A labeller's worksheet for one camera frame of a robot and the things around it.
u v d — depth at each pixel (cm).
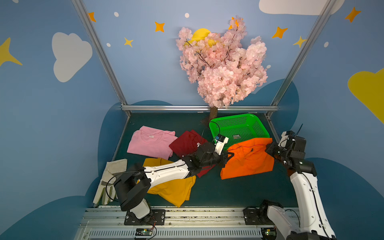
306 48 84
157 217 75
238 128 112
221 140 66
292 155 56
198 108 115
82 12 70
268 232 73
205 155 59
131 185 45
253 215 75
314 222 40
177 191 82
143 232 72
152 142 102
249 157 80
